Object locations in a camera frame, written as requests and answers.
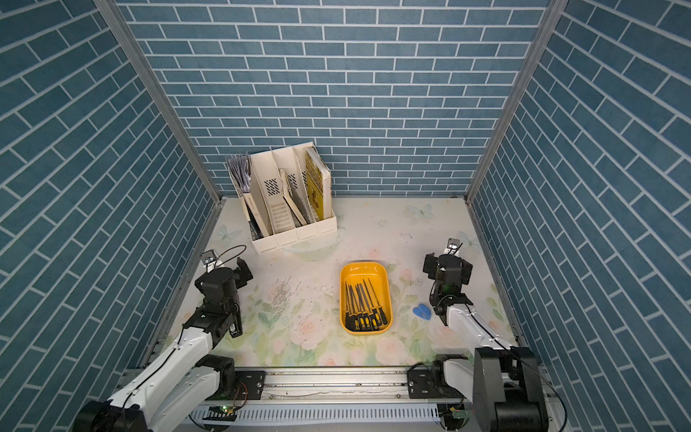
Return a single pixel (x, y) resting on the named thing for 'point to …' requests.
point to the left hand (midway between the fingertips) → (233, 263)
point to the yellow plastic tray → (354, 272)
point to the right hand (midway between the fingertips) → (450, 257)
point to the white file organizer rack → (286, 193)
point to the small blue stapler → (423, 310)
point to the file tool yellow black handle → (348, 315)
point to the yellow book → (318, 185)
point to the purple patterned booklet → (241, 169)
